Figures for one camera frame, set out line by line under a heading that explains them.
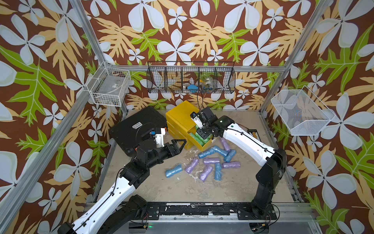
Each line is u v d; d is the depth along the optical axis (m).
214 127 0.57
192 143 0.83
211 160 0.89
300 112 0.82
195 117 0.72
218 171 0.86
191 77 0.99
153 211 0.73
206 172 0.86
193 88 0.94
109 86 0.86
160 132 0.64
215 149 0.95
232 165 0.88
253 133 1.05
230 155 0.92
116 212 0.56
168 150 0.60
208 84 0.97
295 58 0.86
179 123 0.84
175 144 0.60
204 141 0.80
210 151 0.93
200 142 0.81
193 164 0.88
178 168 0.87
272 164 0.44
